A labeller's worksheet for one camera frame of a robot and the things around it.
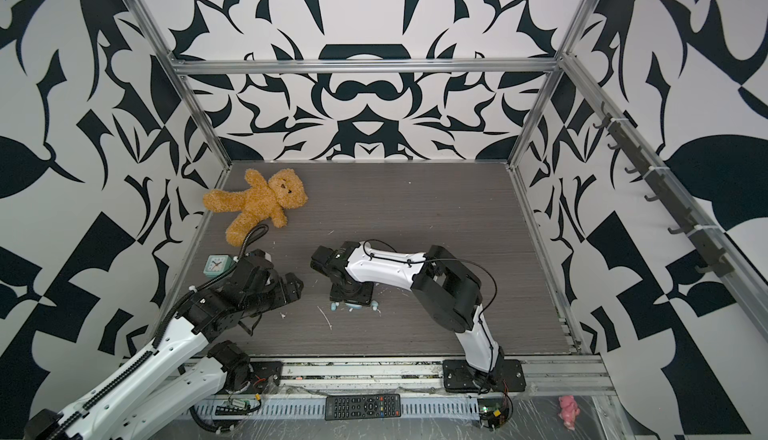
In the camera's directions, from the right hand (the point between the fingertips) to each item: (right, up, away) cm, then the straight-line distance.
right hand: (345, 302), depth 85 cm
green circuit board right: (+36, -21, -14) cm, 44 cm away
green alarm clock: (-39, +9, +7) cm, 41 cm away
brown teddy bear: (-30, +27, +14) cm, 43 cm away
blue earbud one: (+9, -1, 0) cm, 9 cm away
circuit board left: (-25, -21, -12) cm, 35 cm away
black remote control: (+6, -19, -15) cm, 25 cm away
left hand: (-13, +7, -6) cm, 16 cm away
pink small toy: (+53, -19, -16) cm, 58 cm away
